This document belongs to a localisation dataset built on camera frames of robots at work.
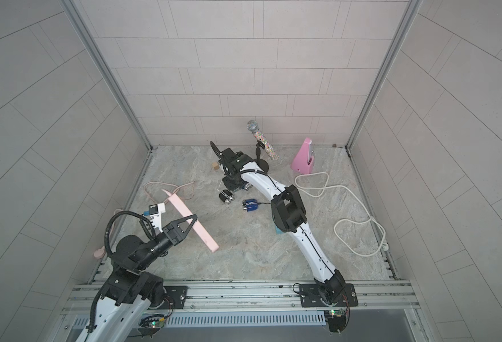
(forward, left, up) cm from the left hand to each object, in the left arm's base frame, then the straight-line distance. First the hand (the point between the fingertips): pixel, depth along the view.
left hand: (199, 220), depth 67 cm
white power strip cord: (0, -70, -21) cm, 73 cm away
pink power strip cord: (-3, +43, -23) cm, 49 cm away
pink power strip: (-3, 0, +2) cm, 3 cm away
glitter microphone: (+38, -16, +7) cm, 42 cm away
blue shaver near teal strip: (+16, -15, -18) cm, 28 cm away
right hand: (+27, -7, -18) cm, 33 cm away
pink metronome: (+38, -40, -13) cm, 57 cm away
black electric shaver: (+20, -5, -18) cm, 27 cm away
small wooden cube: (+38, +3, -19) cm, 42 cm away
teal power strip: (-4, -25, +2) cm, 25 cm away
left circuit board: (-26, +14, -20) cm, 35 cm away
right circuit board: (-24, -45, -22) cm, 55 cm away
